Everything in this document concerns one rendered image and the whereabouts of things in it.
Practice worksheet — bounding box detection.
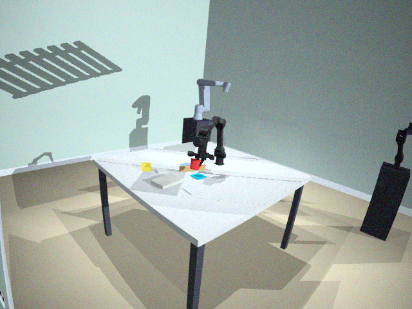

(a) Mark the red cup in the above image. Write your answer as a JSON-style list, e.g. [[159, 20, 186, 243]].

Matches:
[[190, 158, 201, 170]]

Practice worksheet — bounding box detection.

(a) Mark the yellow rectangular block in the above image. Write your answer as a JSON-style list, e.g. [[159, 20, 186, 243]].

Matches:
[[142, 162, 151, 171]]

